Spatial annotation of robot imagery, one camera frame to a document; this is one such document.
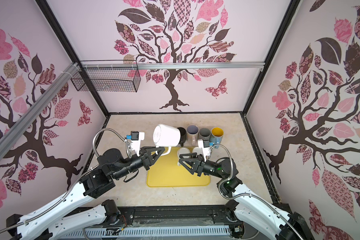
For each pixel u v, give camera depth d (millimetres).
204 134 949
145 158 518
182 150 884
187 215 755
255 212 485
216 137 929
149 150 567
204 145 587
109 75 949
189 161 573
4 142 522
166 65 926
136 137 526
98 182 466
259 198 494
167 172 896
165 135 566
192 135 942
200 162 561
